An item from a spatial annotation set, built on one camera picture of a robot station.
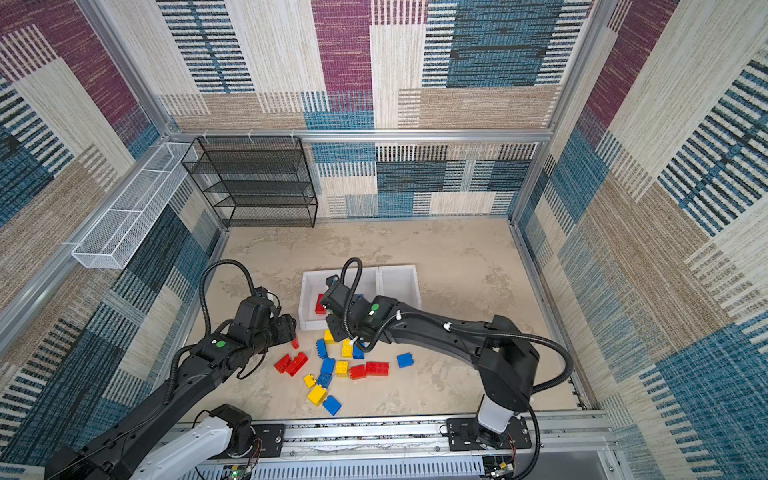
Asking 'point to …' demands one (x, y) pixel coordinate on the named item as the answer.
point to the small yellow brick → (309, 380)
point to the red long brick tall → (320, 308)
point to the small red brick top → (295, 343)
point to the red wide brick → (378, 368)
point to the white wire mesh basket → (116, 234)
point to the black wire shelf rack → (255, 181)
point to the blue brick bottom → (331, 404)
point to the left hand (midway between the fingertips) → (287, 319)
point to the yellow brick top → (328, 337)
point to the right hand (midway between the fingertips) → (343, 321)
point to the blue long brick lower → (326, 372)
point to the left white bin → (314, 283)
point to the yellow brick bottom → (318, 395)
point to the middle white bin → (374, 281)
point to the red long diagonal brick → (296, 364)
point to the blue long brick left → (321, 349)
